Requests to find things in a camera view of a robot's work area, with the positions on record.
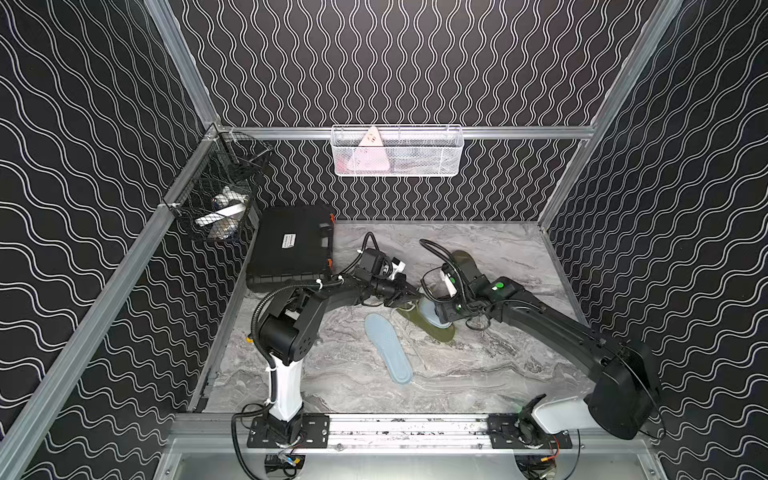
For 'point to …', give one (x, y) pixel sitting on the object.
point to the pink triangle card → (370, 154)
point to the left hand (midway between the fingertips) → (422, 291)
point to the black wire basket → (211, 198)
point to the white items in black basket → (224, 220)
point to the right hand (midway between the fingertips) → (449, 304)
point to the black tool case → (293, 240)
